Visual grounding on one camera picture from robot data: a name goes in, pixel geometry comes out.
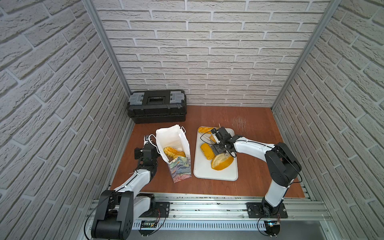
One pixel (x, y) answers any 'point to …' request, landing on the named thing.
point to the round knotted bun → (212, 138)
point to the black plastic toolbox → (157, 106)
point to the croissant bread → (173, 152)
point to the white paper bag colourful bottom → (173, 144)
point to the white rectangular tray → (202, 167)
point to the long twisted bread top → (205, 129)
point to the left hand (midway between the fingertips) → (147, 144)
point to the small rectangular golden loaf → (207, 151)
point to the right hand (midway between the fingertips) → (221, 144)
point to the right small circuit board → (272, 227)
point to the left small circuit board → (147, 227)
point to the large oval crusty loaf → (220, 162)
